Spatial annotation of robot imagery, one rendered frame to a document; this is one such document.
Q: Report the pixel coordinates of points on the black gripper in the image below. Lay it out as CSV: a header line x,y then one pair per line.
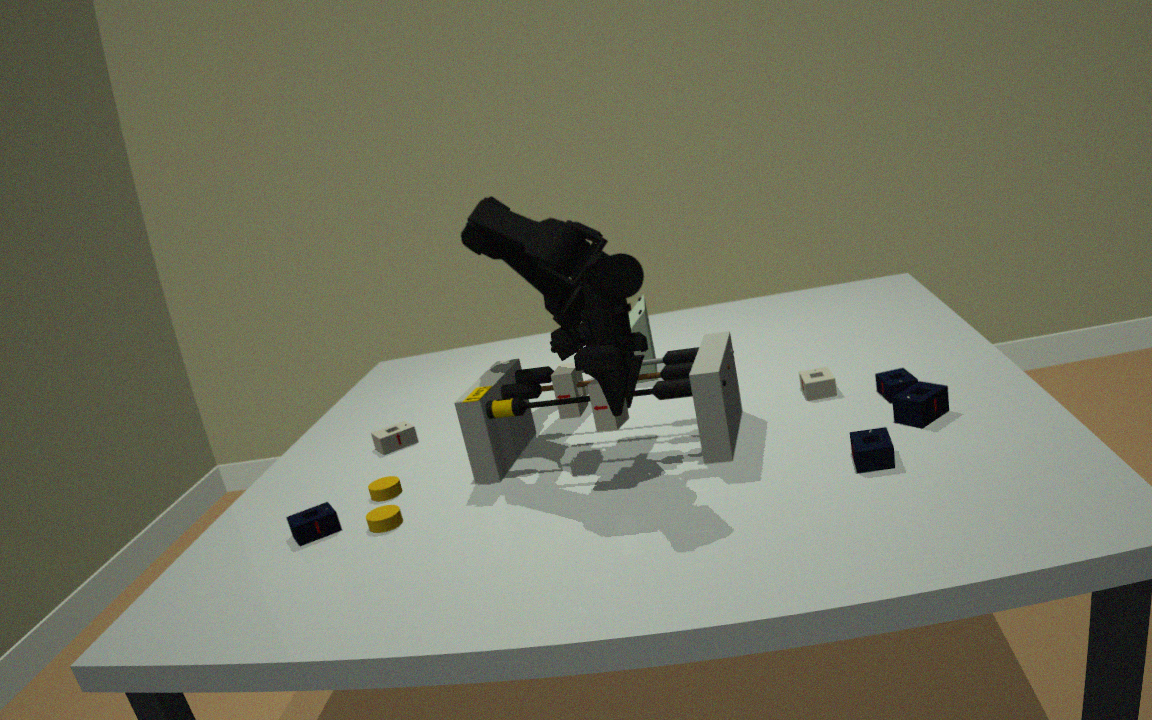
x,y
611,361

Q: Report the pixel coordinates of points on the yellow short cylinder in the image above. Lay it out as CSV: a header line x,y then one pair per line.
x,y
385,488
385,518

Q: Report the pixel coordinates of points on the small beige block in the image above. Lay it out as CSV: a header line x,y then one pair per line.
x,y
817,383

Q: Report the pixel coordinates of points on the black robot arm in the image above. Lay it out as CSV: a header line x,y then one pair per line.
x,y
546,254

